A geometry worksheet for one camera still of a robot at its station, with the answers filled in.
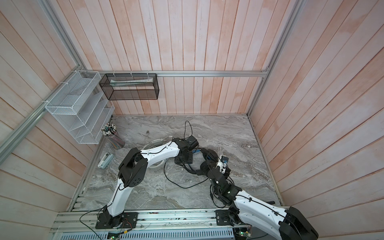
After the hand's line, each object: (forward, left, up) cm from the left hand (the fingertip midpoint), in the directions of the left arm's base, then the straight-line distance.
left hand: (188, 163), depth 92 cm
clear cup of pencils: (+15, +48, +15) cm, 53 cm away
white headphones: (+11, +21, +7) cm, 25 cm away
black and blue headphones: (+2, -13, +6) cm, 15 cm away
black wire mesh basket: (+42, +39, +28) cm, 64 cm away
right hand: (-2, -16, +7) cm, 17 cm away
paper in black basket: (+38, +36, +33) cm, 62 cm away
